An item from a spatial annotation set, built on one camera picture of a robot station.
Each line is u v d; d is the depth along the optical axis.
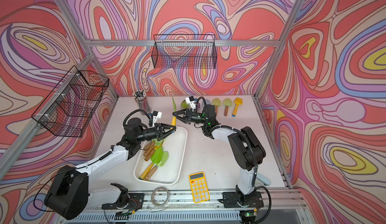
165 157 0.88
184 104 1.11
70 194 0.41
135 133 0.63
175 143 0.92
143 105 1.02
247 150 0.50
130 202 0.72
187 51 0.96
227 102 1.15
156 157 0.87
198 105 0.79
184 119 0.74
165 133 0.69
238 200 0.65
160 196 0.76
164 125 0.71
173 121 0.75
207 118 0.67
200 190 0.76
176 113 0.77
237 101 1.15
